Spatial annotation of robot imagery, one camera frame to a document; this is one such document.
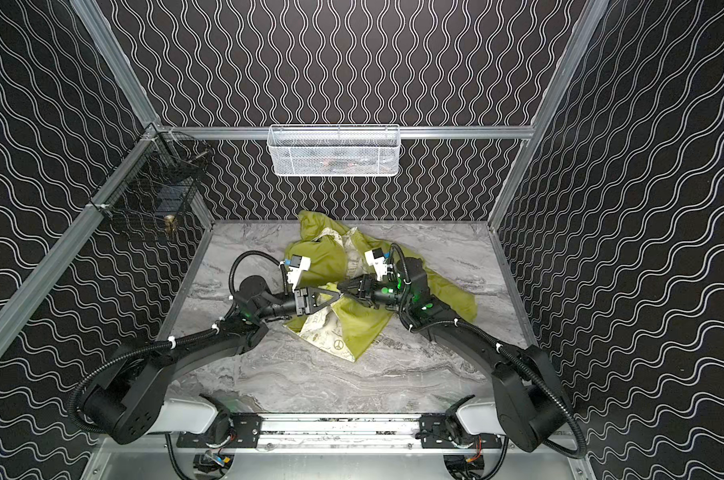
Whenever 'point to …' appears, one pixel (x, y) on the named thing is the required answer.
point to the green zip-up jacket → (348, 326)
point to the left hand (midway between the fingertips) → (343, 301)
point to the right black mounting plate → (434, 434)
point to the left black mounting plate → (246, 430)
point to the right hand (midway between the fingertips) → (339, 290)
